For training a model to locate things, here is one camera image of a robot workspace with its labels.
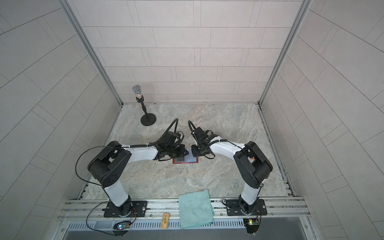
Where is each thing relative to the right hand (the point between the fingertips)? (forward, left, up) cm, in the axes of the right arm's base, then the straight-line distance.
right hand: (194, 153), depth 89 cm
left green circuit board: (-33, +33, +3) cm, 46 cm away
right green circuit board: (-36, -26, -3) cm, 44 cm away
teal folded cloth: (-29, 0, -1) cm, 29 cm away
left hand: (+1, 0, +1) cm, 1 cm away
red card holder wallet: (-3, +3, +1) cm, 5 cm away
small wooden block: (-32, +14, +1) cm, 35 cm away
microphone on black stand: (+28, +32, +2) cm, 42 cm away
